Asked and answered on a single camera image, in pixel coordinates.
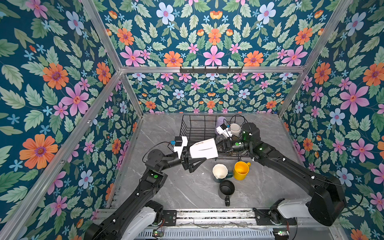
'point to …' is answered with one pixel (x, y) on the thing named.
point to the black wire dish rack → (199, 127)
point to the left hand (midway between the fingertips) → (203, 150)
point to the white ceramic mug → (204, 148)
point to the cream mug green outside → (220, 172)
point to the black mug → (226, 189)
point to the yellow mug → (241, 170)
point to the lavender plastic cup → (220, 121)
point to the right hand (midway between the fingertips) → (211, 151)
